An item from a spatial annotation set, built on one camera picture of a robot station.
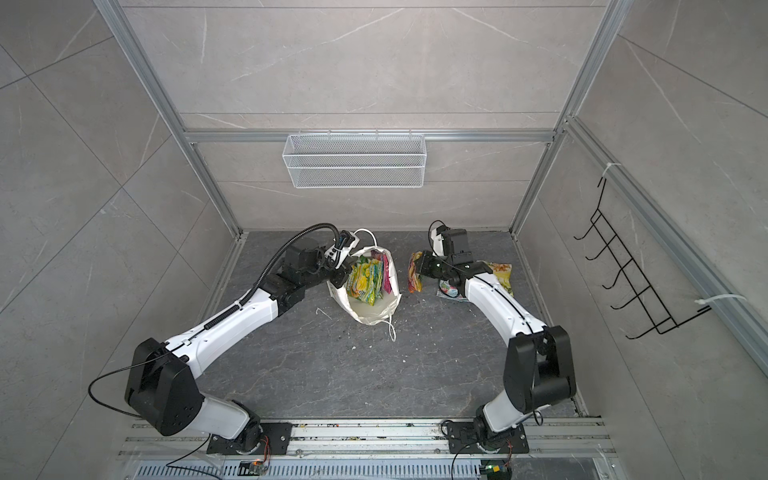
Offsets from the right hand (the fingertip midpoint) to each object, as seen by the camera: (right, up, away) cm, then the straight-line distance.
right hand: (415, 258), depth 87 cm
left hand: (-18, +3, -7) cm, 19 cm away
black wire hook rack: (+47, -12, -29) cm, 57 cm away
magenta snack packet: (-9, -6, +4) cm, 11 cm away
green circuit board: (+18, -51, -17) cm, 57 cm away
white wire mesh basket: (-20, +33, +13) cm, 41 cm away
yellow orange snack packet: (0, -7, -3) cm, 8 cm away
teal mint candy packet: (+12, -11, +13) cm, 21 cm away
